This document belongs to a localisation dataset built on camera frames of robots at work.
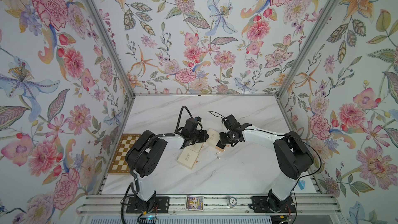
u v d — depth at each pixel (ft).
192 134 2.59
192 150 2.90
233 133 2.27
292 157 1.58
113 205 2.47
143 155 1.65
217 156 2.96
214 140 3.06
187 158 2.82
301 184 2.57
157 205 2.38
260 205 2.41
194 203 2.41
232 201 2.32
